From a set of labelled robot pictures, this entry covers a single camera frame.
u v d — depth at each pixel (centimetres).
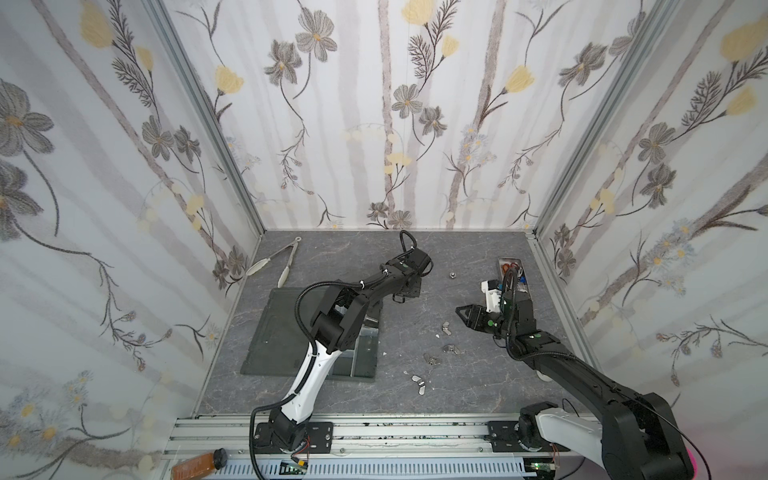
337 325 59
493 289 78
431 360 86
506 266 111
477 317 75
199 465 67
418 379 83
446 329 93
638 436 41
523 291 103
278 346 92
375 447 73
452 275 107
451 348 88
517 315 66
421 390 82
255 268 108
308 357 62
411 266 79
